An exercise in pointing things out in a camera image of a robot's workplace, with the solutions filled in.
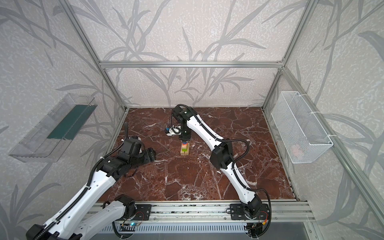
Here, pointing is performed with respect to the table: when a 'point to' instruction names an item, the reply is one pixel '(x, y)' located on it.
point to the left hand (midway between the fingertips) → (152, 150)
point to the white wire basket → (303, 136)
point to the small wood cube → (186, 143)
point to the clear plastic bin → (46, 142)
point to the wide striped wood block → (184, 149)
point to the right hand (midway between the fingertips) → (185, 132)
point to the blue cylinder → (184, 143)
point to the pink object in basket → (296, 150)
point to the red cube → (184, 144)
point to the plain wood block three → (182, 153)
